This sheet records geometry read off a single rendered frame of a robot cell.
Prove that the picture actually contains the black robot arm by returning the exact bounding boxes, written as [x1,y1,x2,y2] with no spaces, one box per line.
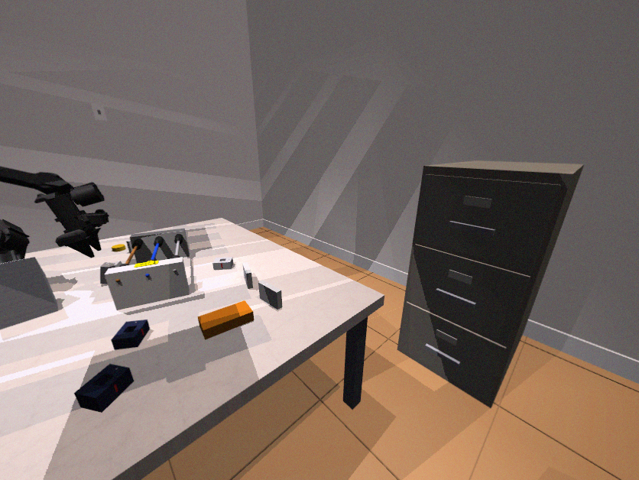
[0,166,109,264]

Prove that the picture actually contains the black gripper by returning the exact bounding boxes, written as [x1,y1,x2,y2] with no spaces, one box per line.
[55,209,101,258]

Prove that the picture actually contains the orange rectangular block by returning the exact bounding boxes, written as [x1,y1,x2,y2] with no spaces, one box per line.
[198,300,254,340]

